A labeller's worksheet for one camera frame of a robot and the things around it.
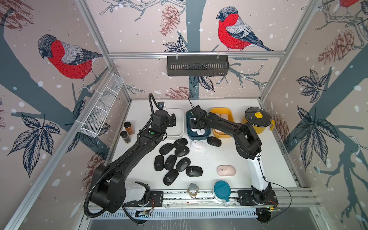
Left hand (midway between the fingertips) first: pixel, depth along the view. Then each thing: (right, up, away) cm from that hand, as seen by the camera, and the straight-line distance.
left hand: (169, 111), depth 83 cm
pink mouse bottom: (+34, -34, -2) cm, 48 cm away
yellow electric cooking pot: (+59, -12, +10) cm, 61 cm away
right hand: (+15, -8, +17) cm, 24 cm away
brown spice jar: (-29, -11, +11) cm, 33 cm away
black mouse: (+7, -25, +6) cm, 27 cm away
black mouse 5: (+1, -37, -4) cm, 38 cm away
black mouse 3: (+1, -31, +1) cm, 31 cm away
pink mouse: (+39, -4, +22) cm, 44 cm away
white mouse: (+21, -14, +14) cm, 29 cm away
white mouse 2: (+16, -12, +10) cm, 22 cm away
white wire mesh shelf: (-45, -3, +2) cm, 45 cm away
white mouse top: (+18, -22, +9) cm, 30 cm away
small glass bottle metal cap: (+14, -38, -17) cm, 43 cm away
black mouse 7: (+29, -20, +10) cm, 37 cm away
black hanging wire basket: (+19, +34, +21) cm, 44 cm away
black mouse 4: (+9, -31, 0) cm, 32 cm away
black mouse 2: (-6, -31, +1) cm, 32 cm away
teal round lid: (+29, -39, -13) cm, 51 cm away
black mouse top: (+6, -21, +9) cm, 23 cm away
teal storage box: (+15, -16, +11) cm, 25 cm away
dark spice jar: (-28, -17, +5) cm, 33 cm away
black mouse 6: (+15, -35, -2) cm, 38 cm away
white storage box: (+4, -14, +18) cm, 23 cm away
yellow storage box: (+38, +1, +26) cm, 47 cm away
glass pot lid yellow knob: (+58, -3, +9) cm, 58 cm away
